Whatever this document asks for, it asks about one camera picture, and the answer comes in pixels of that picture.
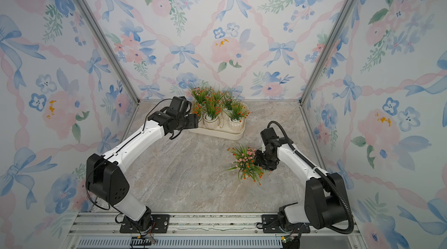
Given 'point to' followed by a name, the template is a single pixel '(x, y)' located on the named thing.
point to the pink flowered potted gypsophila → (198, 94)
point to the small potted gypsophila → (228, 103)
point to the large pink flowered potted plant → (245, 163)
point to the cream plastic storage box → (223, 131)
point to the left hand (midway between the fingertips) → (193, 120)
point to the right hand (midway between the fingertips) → (255, 156)
